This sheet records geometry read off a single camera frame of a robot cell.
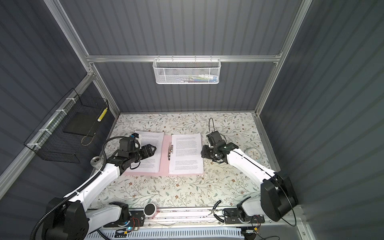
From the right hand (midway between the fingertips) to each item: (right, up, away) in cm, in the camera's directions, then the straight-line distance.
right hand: (205, 153), depth 85 cm
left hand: (-31, +3, 0) cm, 31 cm away
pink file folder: (-26, -7, +8) cm, 28 cm away
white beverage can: (-59, -3, -6) cm, 59 cm away
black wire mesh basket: (-69, +13, -12) cm, 72 cm away
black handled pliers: (+4, -28, -9) cm, 30 cm away
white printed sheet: (-11, -4, +11) cm, 16 cm away
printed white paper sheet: (-33, -8, +6) cm, 34 cm away
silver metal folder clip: (-22, 0, +13) cm, 26 cm away
